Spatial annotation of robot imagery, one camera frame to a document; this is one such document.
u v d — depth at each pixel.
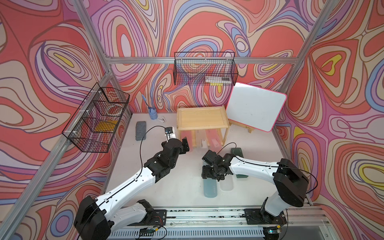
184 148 0.59
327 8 0.69
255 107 0.99
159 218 0.73
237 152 0.98
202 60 0.88
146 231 0.71
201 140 0.99
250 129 1.05
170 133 0.65
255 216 0.74
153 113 1.11
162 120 1.14
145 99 1.15
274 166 0.48
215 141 0.99
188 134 1.04
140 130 1.06
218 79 0.91
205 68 0.85
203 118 0.89
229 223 0.73
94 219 0.38
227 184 0.84
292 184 0.44
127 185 0.46
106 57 0.86
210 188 0.80
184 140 0.70
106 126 0.72
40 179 0.50
